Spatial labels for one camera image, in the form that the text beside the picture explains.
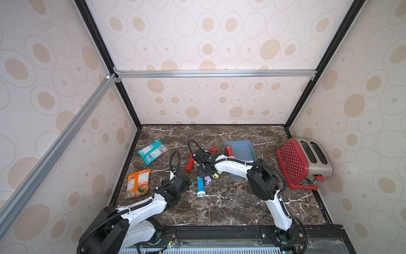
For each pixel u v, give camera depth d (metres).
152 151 1.03
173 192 0.66
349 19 0.71
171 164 0.74
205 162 0.71
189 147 0.76
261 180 0.54
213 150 1.06
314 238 0.73
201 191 0.83
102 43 0.78
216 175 0.95
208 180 0.89
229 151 1.03
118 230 0.41
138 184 0.87
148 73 0.90
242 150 1.07
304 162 0.79
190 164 0.96
